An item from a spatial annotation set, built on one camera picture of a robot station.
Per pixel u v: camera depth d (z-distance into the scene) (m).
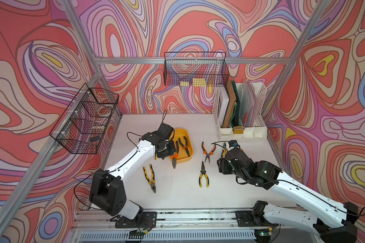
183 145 1.01
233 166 0.55
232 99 0.86
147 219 0.73
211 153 0.96
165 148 0.66
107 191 0.41
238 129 0.98
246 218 0.71
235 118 0.95
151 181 0.85
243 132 1.01
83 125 0.72
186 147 1.00
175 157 0.80
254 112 0.93
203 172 0.89
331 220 0.39
